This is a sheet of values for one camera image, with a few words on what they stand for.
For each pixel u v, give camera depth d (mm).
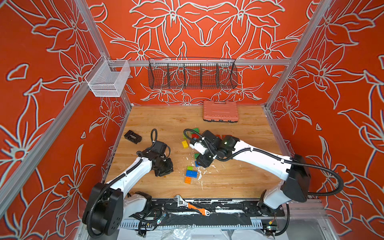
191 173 813
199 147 673
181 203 743
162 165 706
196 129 1068
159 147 684
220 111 1107
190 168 852
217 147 578
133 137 998
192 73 970
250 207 729
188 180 814
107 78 931
